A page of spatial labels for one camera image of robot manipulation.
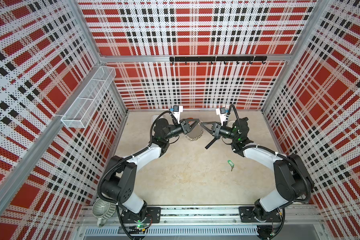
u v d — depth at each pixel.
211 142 1.02
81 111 0.91
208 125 0.73
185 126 0.70
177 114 0.71
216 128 0.70
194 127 0.73
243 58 0.89
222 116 0.72
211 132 0.73
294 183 0.45
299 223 0.72
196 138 0.84
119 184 0.45
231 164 0.92
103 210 0.75
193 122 0.77
